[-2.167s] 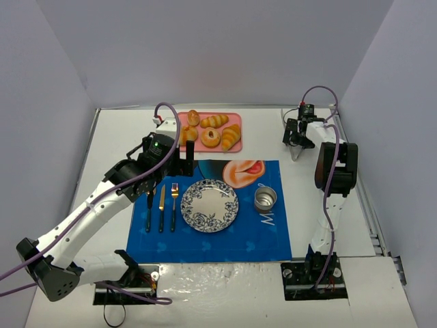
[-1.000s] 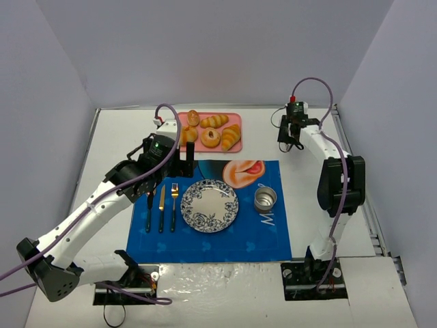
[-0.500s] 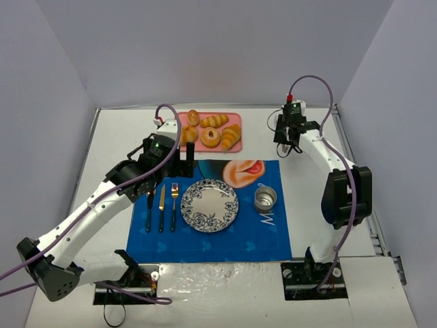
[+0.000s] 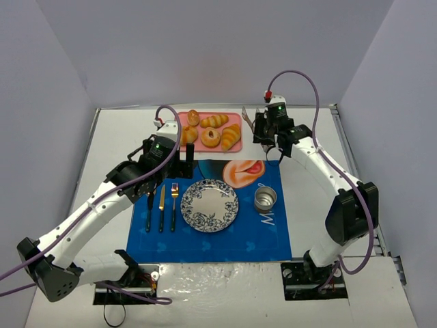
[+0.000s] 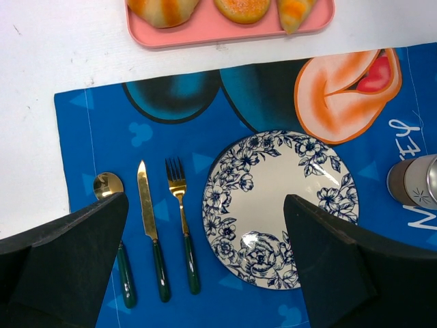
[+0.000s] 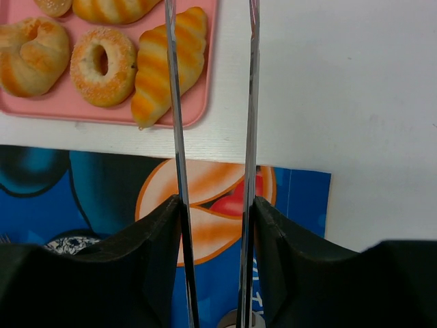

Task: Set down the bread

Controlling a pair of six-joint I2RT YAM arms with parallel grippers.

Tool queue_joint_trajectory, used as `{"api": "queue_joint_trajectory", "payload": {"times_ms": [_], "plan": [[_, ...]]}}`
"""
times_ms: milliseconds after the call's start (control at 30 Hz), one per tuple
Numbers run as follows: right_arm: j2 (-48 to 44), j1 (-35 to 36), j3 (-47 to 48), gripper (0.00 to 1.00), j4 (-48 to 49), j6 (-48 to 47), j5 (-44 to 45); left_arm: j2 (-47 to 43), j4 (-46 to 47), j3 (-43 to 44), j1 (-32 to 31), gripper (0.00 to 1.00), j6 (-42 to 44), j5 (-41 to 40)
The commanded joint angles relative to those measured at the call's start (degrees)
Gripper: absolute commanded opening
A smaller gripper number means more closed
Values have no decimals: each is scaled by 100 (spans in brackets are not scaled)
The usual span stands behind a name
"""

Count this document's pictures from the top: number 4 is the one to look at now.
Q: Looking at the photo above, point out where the blue floral plate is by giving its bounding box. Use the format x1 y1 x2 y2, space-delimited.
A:
180 179 239 233

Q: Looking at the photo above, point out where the metal cup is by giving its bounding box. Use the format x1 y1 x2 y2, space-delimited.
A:
254 186 277 213

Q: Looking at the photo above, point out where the aluminium rail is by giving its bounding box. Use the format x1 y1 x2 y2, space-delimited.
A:
329 104 407 288

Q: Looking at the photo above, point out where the gold fork green handle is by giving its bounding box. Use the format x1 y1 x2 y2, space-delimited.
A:
170 182 179 232

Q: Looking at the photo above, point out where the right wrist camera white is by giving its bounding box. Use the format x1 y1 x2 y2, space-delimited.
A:
264 90 286 105

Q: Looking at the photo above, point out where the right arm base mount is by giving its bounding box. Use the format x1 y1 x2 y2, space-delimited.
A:
281 260 348 301

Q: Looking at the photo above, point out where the round striped bun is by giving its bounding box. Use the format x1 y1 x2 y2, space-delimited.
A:
180 125 198 146

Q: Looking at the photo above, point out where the small round bun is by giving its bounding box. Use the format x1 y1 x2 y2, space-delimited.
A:
187 109 200 126

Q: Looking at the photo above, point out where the right striped croissant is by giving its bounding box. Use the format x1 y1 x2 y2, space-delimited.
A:
221 124 241 152

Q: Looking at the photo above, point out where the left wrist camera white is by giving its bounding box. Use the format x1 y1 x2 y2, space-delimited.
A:
154 118 178 141

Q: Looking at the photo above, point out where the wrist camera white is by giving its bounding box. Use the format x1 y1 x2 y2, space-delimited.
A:
154 118 178 141
264 90 286 105

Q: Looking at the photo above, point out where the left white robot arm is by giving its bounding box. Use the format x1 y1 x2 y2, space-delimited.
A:
17 135 195 302

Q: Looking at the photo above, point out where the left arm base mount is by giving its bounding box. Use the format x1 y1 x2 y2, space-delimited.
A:
92 264 160 305

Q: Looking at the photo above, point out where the gold spoon green handle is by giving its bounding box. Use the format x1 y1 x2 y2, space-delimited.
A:
145 192 154 232

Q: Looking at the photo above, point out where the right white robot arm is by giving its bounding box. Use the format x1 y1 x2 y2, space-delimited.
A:
252 96 378 268

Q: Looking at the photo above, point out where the sugared donut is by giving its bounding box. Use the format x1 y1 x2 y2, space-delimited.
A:
201 127 221 148

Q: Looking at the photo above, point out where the pink tray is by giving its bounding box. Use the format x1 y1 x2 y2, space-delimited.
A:
178 111 242 153

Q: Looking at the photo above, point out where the blue cartoon placemat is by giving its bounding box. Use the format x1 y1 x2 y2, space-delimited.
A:
126 160 292 263

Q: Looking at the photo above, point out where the upper striped croissant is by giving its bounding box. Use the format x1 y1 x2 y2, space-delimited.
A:
199 113 229 128

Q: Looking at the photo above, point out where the gold knife green handle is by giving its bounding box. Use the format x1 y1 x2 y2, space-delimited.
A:
158 185 166 233

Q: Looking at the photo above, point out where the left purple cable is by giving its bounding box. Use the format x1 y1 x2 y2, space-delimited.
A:
0 104 182 305

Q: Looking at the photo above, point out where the striped croissant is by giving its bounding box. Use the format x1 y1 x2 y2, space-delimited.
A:
199 113 229 128
221 124 241 152

